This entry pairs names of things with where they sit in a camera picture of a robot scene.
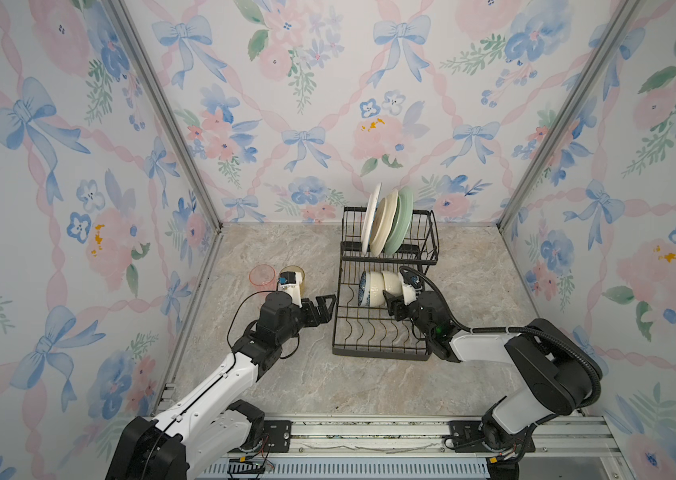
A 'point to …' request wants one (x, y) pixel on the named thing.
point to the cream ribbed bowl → (380, 281)
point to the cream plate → (384, 215)
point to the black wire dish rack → (381, 253)
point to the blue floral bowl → (364, 289)
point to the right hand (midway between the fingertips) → (395, 286)
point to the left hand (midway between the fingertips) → (324, 296)
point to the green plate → (402, 221)
